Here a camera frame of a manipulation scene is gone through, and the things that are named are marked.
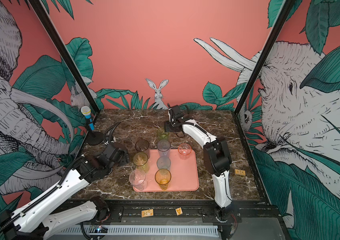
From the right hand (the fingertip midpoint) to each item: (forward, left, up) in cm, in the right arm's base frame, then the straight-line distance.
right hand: (165, 125), depth 93 cm
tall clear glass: (-29, +15, -14) cm, 36 cm away
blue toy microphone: (+3, +47, +10) cm, 48 cm away
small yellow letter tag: (-46, -9, -14) cm, 48 cm away
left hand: (-23, +20, +6) cm, 31 cm away
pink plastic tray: (-27, -12, -16) cm, 33 cm away
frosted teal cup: (-21, +1, -11) cm, 23 cm away
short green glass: (+1, +2, -12) cm, 13 cm away
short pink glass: (-11, -13, -13) cm, 21 cm away
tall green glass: (-22, +13, -6) cm, 26 cm away
